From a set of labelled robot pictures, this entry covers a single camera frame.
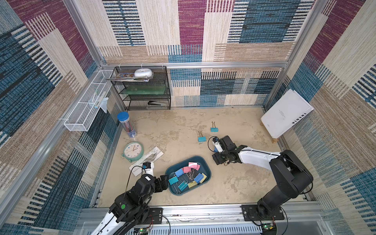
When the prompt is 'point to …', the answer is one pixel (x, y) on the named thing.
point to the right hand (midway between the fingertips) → (219, 153)
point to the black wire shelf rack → (143, 88)
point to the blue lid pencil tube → (124, 119)
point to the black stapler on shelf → (155, 104)
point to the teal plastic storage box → (187, 175)
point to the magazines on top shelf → (129, 77)
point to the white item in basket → (103, 102)
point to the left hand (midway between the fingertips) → (163, 176)
